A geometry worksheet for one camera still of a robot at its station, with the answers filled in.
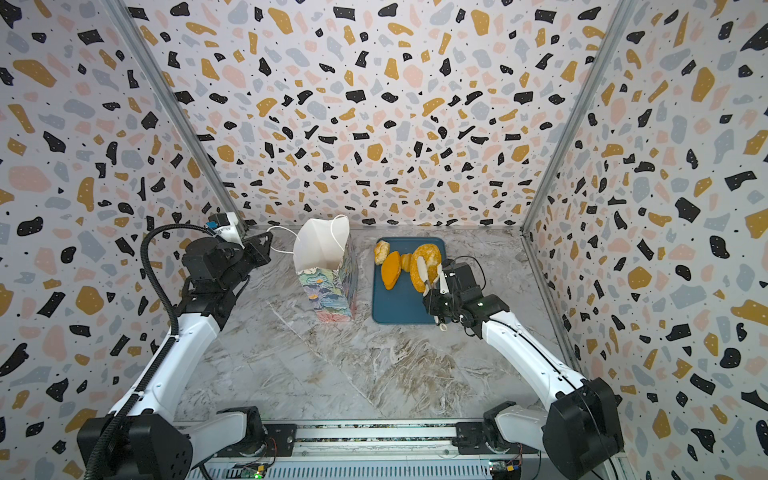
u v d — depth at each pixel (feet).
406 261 3.49
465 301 2.05
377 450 2.40
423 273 2.78
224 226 2.12
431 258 2.95
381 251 3.45
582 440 1.30
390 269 3.39
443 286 2.45
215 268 1.86
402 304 3.37
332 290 2.70
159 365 1.46
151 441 1.24
